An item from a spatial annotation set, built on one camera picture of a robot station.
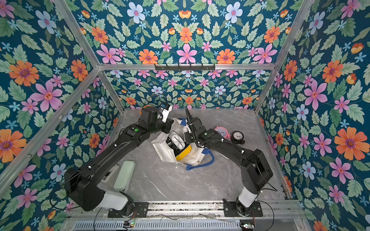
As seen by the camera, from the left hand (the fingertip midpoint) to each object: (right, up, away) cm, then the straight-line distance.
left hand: (175, 119), depth 77 cm
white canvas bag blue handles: (+13, -22, +5) cm, 26 cm away
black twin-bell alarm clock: (+40, -12, +21) cm, 47 cm away
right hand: (+8, -7, +10) cm, 15 cm away
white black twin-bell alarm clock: (0, -14, +7) cm, 16 cm away
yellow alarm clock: (+4, -21, +11) cm, 24 cm away
